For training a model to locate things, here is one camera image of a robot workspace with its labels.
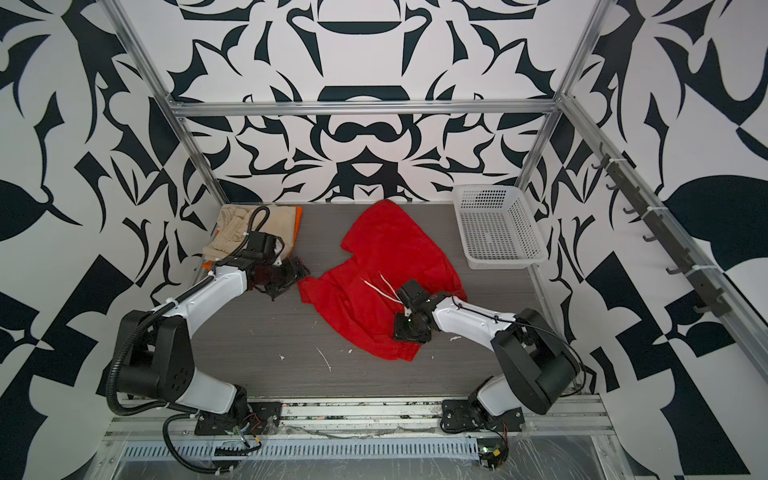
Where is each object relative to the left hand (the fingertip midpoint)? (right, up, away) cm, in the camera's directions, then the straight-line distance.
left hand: (302, 272), depth 89 cm
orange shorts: (-8, +20, +24) cm, 32 cm away
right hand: (+28, -17, -3) cm, 33 cm away
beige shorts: (-27, +14, +13) cm, 33 cm away
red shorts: (+26, +7, +20) cm, 33 cm away
